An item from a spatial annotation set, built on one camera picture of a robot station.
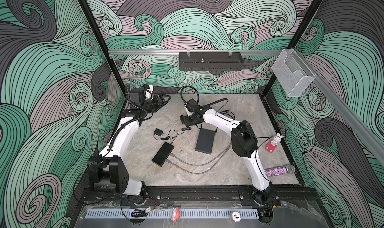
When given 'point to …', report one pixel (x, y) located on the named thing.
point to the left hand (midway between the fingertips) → (168, 98)
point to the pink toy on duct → (175, 213)
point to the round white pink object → (235, 216)
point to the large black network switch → (205, 141)
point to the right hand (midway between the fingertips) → (187, 121)
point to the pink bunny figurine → (271, 146)
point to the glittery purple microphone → (278, 170)
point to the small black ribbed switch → (163, 154)
